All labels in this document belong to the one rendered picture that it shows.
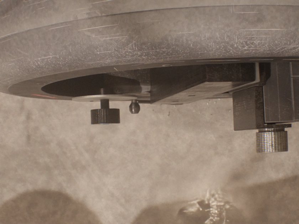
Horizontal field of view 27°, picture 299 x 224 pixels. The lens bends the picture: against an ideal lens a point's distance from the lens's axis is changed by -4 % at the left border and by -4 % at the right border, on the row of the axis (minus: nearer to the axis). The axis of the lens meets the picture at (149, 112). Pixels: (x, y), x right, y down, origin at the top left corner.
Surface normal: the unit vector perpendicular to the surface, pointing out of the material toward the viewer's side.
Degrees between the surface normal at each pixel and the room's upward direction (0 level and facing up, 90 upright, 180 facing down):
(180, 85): 86
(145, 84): 27
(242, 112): 86
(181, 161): 0
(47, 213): 0
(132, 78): 13
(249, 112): 86
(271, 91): 4
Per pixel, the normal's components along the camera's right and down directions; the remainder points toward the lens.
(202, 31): -0.11, 0.46
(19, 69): -0.34, 0.86
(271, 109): 0.17, -0.06
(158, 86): -0.99, 0.03
